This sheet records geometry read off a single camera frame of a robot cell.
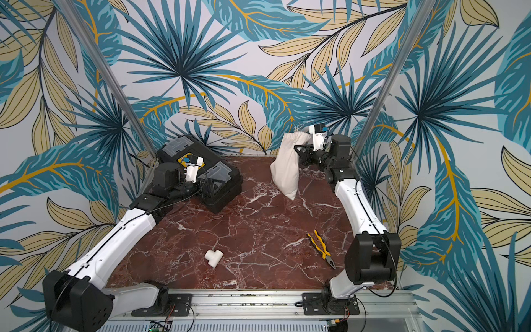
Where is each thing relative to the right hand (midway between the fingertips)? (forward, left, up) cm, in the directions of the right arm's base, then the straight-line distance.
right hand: (278, 149), depth 77 cm
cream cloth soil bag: (-1, -3, -9) cm, 9 cm away
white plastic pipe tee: (-29, +26, -31) cm, 49 cm away
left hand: (-10, +23, -7) cm, 26 cm away
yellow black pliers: (-28, -19, -32) cm, 47 cm away
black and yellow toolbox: (+17, +47, -15) cm, 52 cm away
